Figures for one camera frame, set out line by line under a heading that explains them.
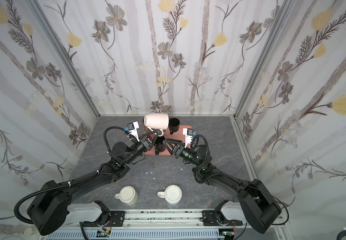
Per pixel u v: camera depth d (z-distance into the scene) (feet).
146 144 2.06
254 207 1.37
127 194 2.46
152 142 2.17
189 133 2.17
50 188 1.43
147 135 2.18
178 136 3.54
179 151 2.09
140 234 2.31
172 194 2.45
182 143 2.16
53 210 1.33
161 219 2.47
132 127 2.10
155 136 2.26
